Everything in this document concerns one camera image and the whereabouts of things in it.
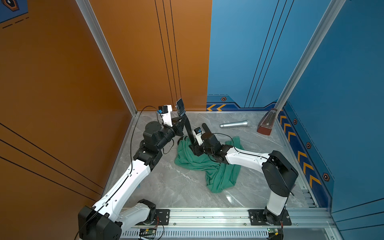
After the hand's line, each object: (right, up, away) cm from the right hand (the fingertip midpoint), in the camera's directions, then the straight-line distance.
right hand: (193, 143), depth 88 cm
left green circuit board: (-21, -41, -16) cm, 48 cm away
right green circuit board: (+39, -41, -16) cm, 59 cm away
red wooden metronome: (+50, +14, +14) cm, 53 cm away
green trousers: (+15, -17, -8) cm, 24 cm away
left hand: (-3, +16, -20) cm, 26 cm away
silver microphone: (+30, +12, +23) cm, 40 cm away
